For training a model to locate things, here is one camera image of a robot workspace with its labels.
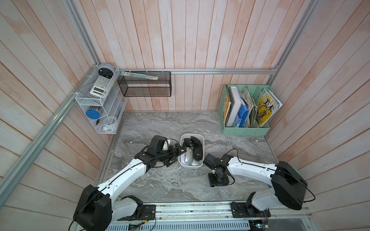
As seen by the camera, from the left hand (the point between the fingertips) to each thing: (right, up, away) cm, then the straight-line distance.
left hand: (182, 156), depth 78 cm
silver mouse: (+4, -2, +11) cm, 13 cm away
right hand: (+18, -17, +4) cm, 25 cm away
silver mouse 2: (+9, -7, +12) cm, 16 cm away
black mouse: (+5, +6, +18) cm, 19 cm away
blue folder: (+40, +24, +16) cm, 50 cm away
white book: (+36, +29, +14) cm, 48 cm away
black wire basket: (-27, +48, +26) cm, 61 cm away
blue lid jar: (-48, +24, -2) cm, 53 cm away
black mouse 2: (+11, +1, +14) cm, 17 cm away
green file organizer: (+47, +38, +18) cm, 63 cm away
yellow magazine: (+60, +31, +19) cm, 70 cm away
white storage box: (0, -5, +10) cm, 11 cm away
